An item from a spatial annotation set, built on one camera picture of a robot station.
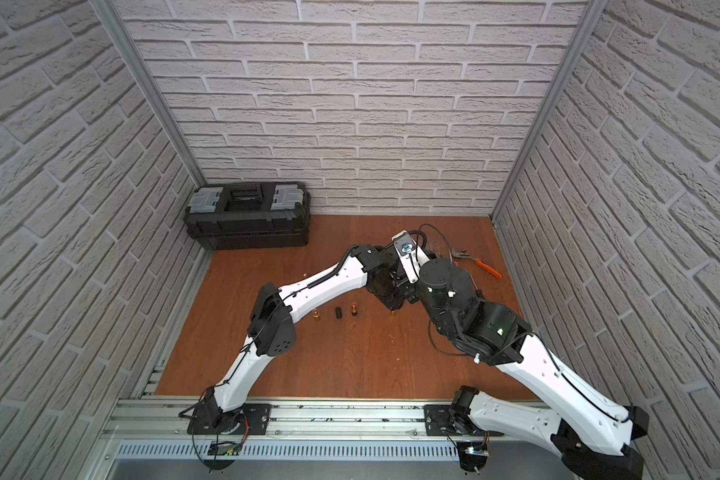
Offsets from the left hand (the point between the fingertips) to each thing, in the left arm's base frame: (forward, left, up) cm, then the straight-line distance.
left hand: (402, 299), depth 84 cm
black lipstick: (+1, +14, -7) cm, 16 cm away
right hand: (-3, 0, +26) cm, 26 cm away
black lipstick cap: (0, +19, -8) cm, 21 cm away
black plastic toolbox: (+28, +48, +7) cm, 56 cm away
